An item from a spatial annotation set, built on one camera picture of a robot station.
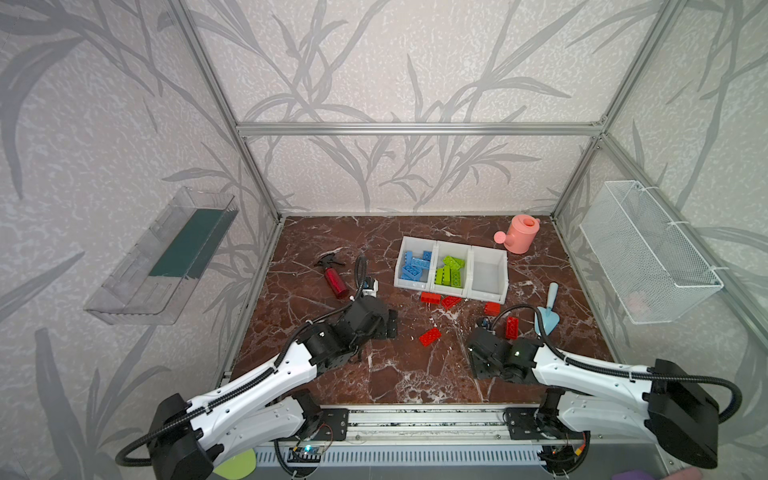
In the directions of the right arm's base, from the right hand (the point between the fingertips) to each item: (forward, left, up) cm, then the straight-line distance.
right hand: (477, 353), depth 85 cm
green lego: (+31, +4, +1) cm, 31 cm away
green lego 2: (+24, +9, +2) cm, 26 cm away
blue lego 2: (+31, +19, +3) cm, 36 cm away
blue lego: (+26, +18, +3) cm, 32 cm away
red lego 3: (+8, -12, 0) cm, 14 cm away
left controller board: (-23, +45, -2) cm, 51 cm away
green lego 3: (+25, +6, +2) cm, 26 cm away
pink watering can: (+38, -19, +9) cm, 43 cm away
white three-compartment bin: (+28, -7, 0) cm, 29 cm away
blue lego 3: (+33, +13, +2) cm, 36 cm away
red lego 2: (+16, +6, 0) cm, 17 cm away
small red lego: (+14, -7, +1) cm, 15 cm away
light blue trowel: (+11, -24, +1) cm, 26 cm away
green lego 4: (+24, +4, +2) cm, 24 cm away
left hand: (+7, +25, +15) cm, 30 cm away
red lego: (+17, +13, +1) cm, 22 cm away
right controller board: (-24, -17, -4) cm, 30 cm away
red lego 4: (+5, +13, +1) cm, 14 cm away
